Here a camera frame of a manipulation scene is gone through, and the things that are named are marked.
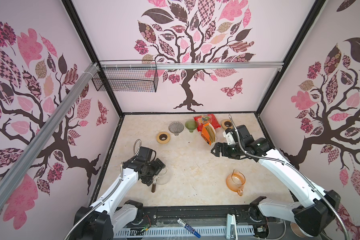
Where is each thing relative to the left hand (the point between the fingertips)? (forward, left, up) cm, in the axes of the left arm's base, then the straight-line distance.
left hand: (161, 173), depth 81 cm
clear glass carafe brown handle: (0, 0, -6) cm, 6 cm away
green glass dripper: (+37, -18, -2) cm, 41 cm away
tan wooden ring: (+30, +2, -4) cm, 30 cm away
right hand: (+7, -30, +13) cm, 34 cm away
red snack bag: (+42, -27, -2) cm, 50 cm away
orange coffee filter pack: (+28, -30, 0) cm, 41 cm away
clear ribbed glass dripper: (+36, -7, -3) cm, 37 cm away
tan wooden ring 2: (+40, -45, -4) cm, 61 cm away
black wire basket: (+76, +35, +10) cm, 84 cm away
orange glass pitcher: (-2, -43, -7) cm, 44 cm away
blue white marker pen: (-23, -12, -4) cm, 26 cm away
